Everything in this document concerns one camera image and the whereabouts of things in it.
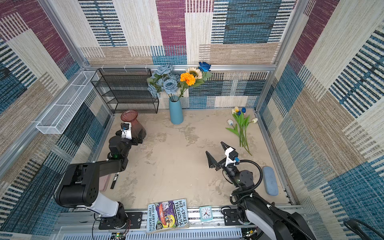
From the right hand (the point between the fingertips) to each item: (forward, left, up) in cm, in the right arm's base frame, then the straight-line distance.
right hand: (214, 147), depth 75 cm
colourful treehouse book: (-25, +25, -19) cm, 40 cm away
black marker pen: (-8, +55, -20) cm, 59 cm away
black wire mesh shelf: (+53, +58, -4) cm, 78 cm away
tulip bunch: (+32, -26, -20) cm, 46 cm away
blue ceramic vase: (+35, +22, -9) cm, 42 cm away
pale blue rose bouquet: (+39, +27, +13) cm, 49 cm away
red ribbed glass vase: (+15, +42, -4) cm, 44 cm away
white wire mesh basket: (+10, +73, +13) cm, 75 cm away
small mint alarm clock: (-25, +5, -20) cm, 32 cm away
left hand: (+19, +45, -4) cm, 49 cm away
